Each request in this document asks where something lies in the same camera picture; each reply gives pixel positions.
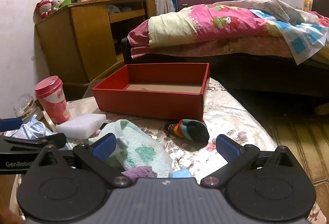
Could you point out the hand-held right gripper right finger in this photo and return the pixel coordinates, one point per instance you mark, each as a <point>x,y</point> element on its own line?
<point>227,147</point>

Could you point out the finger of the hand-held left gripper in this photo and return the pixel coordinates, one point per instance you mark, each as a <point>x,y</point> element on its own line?
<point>30,141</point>
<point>11,125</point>

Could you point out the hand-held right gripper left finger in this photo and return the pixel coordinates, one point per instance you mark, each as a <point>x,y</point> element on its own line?
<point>104,146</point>

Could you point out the green terry towel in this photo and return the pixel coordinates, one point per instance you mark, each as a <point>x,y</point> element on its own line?
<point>138,147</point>

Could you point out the blue cloth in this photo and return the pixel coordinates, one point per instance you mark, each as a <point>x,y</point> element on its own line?
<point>181,174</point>

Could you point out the red cardboard box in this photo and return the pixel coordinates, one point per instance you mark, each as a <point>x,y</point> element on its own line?
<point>151,100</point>

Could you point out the blue face mask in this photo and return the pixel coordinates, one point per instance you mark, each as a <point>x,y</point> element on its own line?
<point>30,130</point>

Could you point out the clear glass jar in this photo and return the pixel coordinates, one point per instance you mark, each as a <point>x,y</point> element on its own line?
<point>25,108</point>

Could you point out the white sponge block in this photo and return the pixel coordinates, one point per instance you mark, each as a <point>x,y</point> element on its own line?
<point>82,125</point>

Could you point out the multicolour striped sock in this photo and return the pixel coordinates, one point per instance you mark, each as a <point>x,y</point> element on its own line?
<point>191,130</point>

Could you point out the purple knitted cloth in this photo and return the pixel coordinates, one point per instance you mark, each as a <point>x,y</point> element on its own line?
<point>140,172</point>

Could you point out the red paper cup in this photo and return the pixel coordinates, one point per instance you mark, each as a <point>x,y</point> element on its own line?
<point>52,100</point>

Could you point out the dark wooden bed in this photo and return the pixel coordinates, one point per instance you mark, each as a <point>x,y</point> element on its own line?
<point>244,72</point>

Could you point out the pink floral bed sheet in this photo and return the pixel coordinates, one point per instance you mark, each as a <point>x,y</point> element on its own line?
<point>205,48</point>

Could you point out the wooden desk cabinet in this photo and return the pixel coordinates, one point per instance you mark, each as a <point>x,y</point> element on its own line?
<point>77,41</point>

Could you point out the red snowman plush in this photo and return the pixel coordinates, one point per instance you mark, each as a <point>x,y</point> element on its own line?
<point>44,7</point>

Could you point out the pink cartoon quilt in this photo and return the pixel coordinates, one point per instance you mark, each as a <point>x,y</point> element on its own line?
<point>200,26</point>

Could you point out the white plush toy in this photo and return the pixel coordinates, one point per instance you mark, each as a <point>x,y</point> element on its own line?
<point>56,4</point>

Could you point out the green plush toy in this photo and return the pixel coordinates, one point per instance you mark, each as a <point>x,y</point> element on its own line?
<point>65,3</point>

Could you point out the grey cloth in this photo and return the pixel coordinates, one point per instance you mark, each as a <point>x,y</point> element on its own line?
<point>115,9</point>

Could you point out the white blue-checked quilt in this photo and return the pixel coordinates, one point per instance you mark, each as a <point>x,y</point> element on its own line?
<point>290,21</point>

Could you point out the yellow carton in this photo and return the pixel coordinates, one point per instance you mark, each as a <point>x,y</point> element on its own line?
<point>307,5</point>

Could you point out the dark wooden furniture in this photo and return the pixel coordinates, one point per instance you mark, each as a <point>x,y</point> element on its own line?
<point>320,1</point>

